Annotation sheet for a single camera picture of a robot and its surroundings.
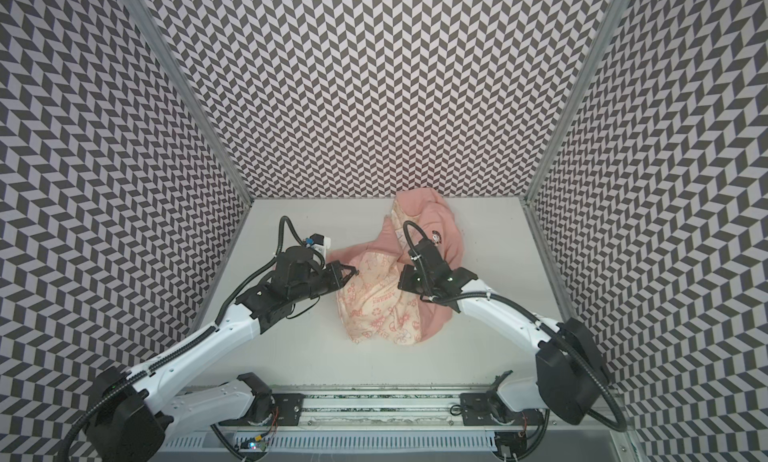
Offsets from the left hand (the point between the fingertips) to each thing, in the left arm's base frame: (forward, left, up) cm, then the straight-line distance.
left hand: (356, 268), depth 76 cm
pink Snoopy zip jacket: (-2, -3, -19) cm, 19 cm away
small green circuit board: (-36, +22, -17) cm, 45 cm away
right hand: (+2, -12, -8) cm, 15 cm away
